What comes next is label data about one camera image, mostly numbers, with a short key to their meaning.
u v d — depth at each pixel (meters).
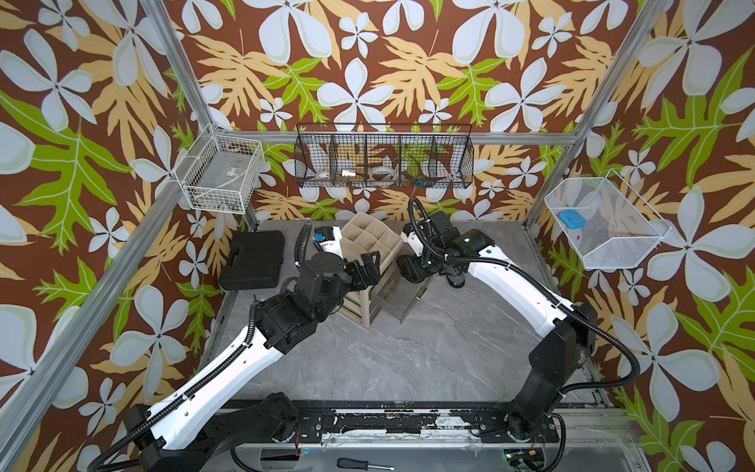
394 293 0.95
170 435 0.37
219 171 0.86
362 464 0.68
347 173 0.98
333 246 0.57
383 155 0.98
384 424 0.75
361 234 0.80
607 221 0.82
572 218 0.86
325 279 0.45
